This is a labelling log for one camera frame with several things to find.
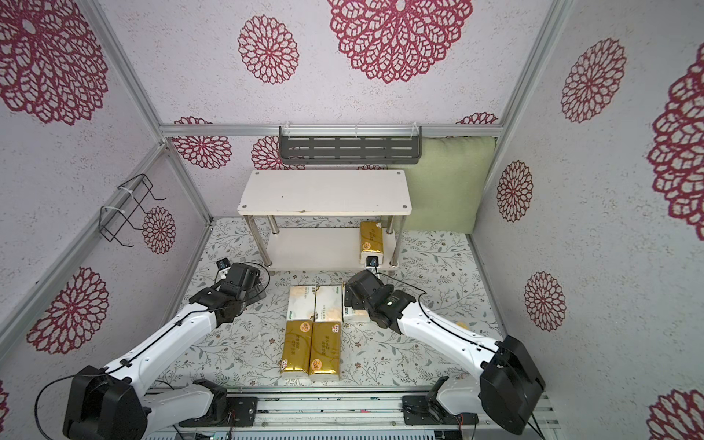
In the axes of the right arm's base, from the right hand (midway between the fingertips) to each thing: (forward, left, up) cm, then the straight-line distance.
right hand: (359, 288), depth 82 cm
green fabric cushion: (+39, -31, +7) cm, 50 cm away
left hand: (-1, +35, -2) cm, 35 cm away
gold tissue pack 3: (+19, -4, -1) cm, 20 cm away
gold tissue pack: (-17, +17, -7) cm, 25 cm away
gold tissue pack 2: (-17, +10, -7) cm, 20 cm away
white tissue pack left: (-1, +19, -9) cm, 21 cm away
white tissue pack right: (-4, +3, -10) cm, 11 cm away
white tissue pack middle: (-1, +10, -9) cm, 14 cm away
